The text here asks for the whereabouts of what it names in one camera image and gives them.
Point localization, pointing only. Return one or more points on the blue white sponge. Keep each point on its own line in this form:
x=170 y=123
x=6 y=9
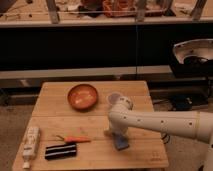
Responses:
x=121 y=146

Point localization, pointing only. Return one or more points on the black striped rectangular box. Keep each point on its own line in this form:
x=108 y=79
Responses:
x=60 y=151

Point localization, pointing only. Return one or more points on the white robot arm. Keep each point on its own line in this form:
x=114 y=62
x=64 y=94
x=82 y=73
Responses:
x=189 y=124

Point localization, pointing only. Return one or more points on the white plastic bottle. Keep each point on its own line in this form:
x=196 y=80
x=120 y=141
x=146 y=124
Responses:
x=30 y=146

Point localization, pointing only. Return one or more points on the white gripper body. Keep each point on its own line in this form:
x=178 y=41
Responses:
x=117 y=138

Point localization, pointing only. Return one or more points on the orange handled tool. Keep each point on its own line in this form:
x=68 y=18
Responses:
x=75 y=139

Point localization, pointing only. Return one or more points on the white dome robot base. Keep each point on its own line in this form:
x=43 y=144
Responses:
x=196 y=49

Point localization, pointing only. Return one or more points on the orange crate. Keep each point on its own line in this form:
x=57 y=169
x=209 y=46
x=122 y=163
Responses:
x=118 y=8

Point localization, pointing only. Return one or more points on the wooden folding table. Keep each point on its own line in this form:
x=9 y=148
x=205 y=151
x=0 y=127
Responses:
x=55 y=118

